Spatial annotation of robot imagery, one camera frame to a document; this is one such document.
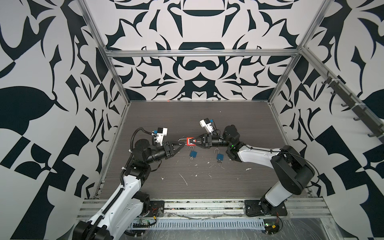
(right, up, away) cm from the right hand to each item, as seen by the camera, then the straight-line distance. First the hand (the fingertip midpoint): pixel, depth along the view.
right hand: (192, 143), depth 71 cm
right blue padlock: (+16, -11, +21) cm, 29 cm away
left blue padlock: (0, -10, +23) cm, 26 cm away
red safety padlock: (-2, +2, +1) cm, 3 cm away
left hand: (-3, +1, -1) cm, 4 cm away
